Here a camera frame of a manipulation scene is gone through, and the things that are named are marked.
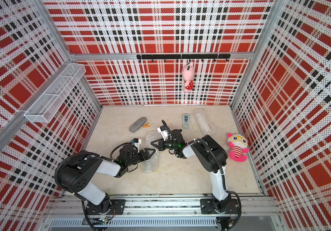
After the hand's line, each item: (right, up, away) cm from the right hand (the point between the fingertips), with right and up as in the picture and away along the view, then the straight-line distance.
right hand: (153, 142), depth 90 cm
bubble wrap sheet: (+36, +9, +12) cm, 39 cm away
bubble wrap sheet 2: (0, -12, -7) cm, 14 cm away
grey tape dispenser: (+22, +14, +18) cm, 32 cm away
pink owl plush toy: (+54, -2, -1) cm, 54 cm away
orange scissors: (-8, +10, +18) cm, 22 cm away
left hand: (+1, -6, +2) cm, 6 cm away
